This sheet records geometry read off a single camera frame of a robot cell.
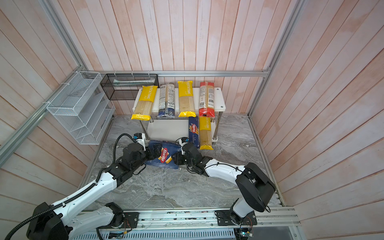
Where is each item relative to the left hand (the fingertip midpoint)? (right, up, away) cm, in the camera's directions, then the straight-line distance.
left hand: (157, 149), depth 80 cm
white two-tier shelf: (+9, +11, +23) cm, 27 cm away
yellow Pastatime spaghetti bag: (+28, +10, +19) cm, 36 cm away
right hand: (+8, -4, +5) cm, 11 cm away
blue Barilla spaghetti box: (+21, +10, +18) cm, 29 cm away
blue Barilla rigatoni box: (+4, -6, +2) cm, 8 cm away
